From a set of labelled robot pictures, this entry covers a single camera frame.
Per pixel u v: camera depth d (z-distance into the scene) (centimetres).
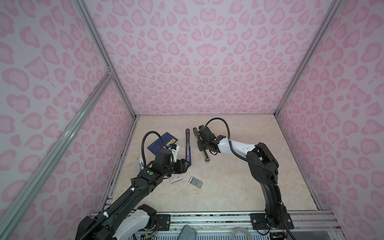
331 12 71
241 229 72
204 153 96
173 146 72
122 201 46
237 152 55
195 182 86
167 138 105
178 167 69
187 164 78
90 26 74
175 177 88
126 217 57
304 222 74
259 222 74
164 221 73
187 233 68
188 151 98
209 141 74
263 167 49
